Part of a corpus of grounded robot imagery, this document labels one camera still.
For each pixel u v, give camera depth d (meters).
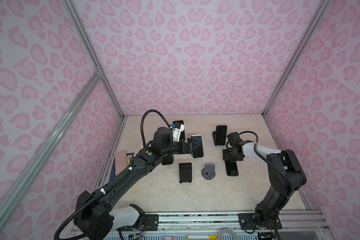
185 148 0.64
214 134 1.08
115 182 0.44
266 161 0.49
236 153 0.72
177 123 0.69
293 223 0.73
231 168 0.91
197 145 0.98
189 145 0.64
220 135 1.10
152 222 0.73
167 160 1.00
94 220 0.38
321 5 0.69
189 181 0.85
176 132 0.68
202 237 0.69
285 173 0.48
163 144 0.57
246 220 0.74
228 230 0.72
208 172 0.86
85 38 0.78
